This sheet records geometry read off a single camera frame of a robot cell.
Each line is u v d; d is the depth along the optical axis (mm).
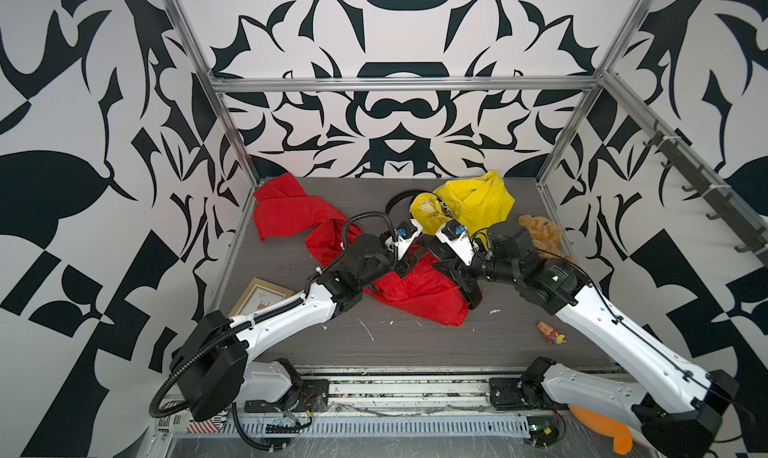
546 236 942
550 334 817
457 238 576
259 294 898
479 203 1049
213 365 407
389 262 573
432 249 668
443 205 1049
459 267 605
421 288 771
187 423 686
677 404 388
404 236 616
